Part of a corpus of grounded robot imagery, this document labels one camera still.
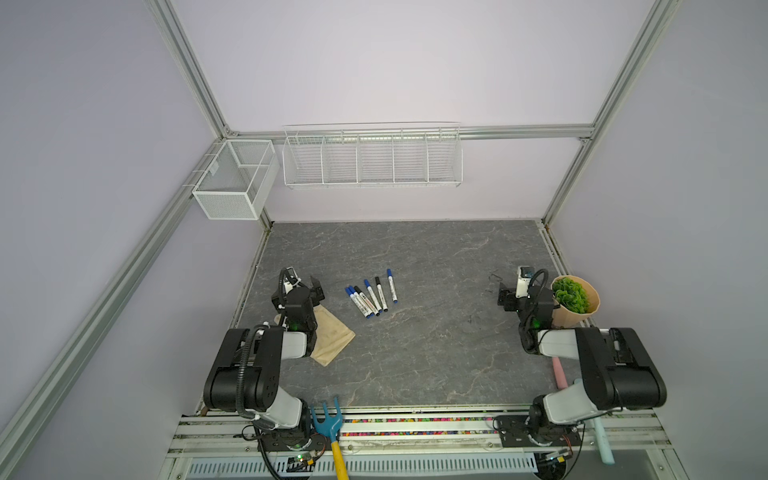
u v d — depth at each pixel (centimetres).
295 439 68
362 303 96
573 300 85
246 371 43
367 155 102
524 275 81
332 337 91
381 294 99
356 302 97
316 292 87
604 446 71
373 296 99
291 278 78
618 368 46
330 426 74
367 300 97
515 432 74
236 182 102
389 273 106
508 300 85
